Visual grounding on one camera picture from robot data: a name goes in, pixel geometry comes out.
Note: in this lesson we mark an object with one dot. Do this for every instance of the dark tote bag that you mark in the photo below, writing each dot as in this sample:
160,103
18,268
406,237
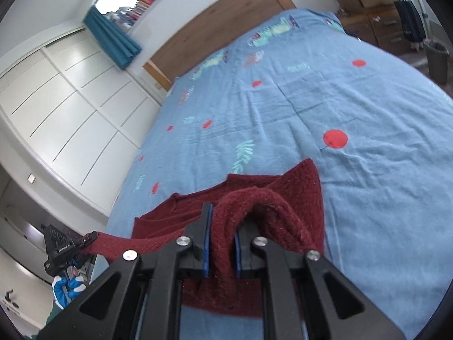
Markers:
410,21

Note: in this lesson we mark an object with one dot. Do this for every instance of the grey waste bin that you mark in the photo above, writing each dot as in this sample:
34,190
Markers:
437,62

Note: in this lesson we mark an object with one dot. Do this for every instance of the person's left forearm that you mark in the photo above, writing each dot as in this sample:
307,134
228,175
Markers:
53,320

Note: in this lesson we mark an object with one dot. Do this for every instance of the person's left hand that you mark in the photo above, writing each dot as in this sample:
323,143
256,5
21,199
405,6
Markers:
67,290

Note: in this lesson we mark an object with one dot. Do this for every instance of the wooden headboard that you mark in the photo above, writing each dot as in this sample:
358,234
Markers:
212,32

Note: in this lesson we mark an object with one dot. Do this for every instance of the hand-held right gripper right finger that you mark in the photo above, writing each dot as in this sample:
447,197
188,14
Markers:
237,255

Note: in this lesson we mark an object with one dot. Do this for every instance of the blue printed bedspread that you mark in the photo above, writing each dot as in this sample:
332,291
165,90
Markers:
354,184

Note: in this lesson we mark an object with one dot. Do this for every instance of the white light switch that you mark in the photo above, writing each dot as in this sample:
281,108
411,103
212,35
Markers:
32,178

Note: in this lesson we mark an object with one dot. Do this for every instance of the dark red knitted sweater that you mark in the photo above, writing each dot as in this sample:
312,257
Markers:
297,198

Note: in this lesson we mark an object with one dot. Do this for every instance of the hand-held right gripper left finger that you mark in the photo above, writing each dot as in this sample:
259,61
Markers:
208,241

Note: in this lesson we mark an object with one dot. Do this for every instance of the low wooden dresser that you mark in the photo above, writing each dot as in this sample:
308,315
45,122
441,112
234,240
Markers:
382,32

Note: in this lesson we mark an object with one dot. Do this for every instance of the teal curtain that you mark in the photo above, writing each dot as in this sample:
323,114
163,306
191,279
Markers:
113,39

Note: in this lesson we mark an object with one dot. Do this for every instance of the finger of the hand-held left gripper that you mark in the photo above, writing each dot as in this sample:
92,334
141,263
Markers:
88,241

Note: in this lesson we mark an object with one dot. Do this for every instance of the white wardrobe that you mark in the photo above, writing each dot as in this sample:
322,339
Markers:
70,113

